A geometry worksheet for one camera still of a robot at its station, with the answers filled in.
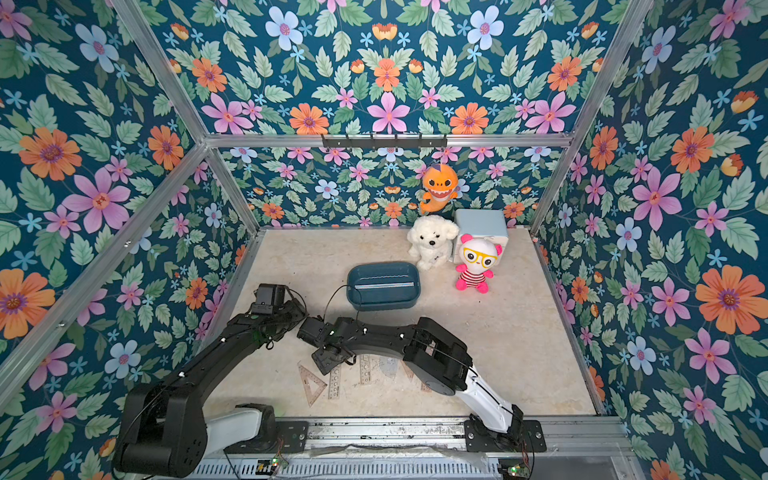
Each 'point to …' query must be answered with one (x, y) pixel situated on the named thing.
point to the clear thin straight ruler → (383, 285)
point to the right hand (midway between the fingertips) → (333, 356)
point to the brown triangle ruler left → (305, 375)
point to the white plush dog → (430, 240)
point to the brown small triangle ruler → (407, 369)
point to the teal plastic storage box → (386, 297)
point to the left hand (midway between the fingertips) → (303, 311)
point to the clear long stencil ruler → (334, 380)
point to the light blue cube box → (490, 224)
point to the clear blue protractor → (389, 366)
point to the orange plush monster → (440, 185)
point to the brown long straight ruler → (425, 388)
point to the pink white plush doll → (477, 258)
